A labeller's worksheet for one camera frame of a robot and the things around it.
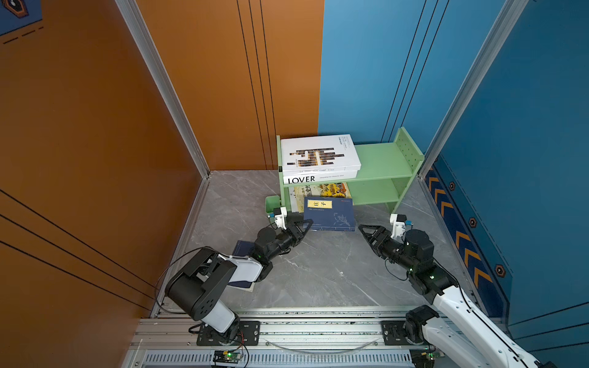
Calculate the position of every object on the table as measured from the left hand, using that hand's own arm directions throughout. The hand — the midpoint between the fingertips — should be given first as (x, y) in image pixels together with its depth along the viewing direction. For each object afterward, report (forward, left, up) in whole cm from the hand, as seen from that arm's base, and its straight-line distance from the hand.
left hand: (314, 220), depth 80 cm
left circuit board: (-38, +28, -20) cm, 51 cm away
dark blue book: (+4, -6, -1) cm, 7 cm away
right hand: (-5, -15, +2) cm, 16 cm away
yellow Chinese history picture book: (+19, -6, -6) cm, 21 cm away
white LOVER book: (+10, +5, +11) cm, 16 cm away
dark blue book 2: (-2, +29, -20) cm, 35 cm away
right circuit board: (-37, -35, -20) cm, 55 cm away
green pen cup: (+17, +18, -12) cm, 27 cm away
